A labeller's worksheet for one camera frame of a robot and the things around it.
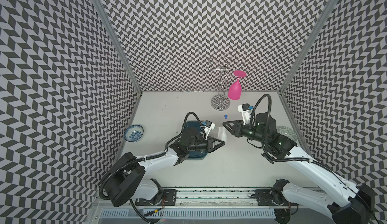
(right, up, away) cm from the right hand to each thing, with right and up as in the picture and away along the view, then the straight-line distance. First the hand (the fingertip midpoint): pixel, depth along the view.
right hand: (224, 126), depth 70 cm
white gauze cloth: (-1, -4, +4) cm, 6 cm away
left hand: (0, -10, +3) cm, 10 cm away
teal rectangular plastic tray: (-14, -14, -1) cm, 19 cm away
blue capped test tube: (+1, +4, +5) cm, 7 cm away
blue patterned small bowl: (-54, -7, +24) cm, 59 cm away
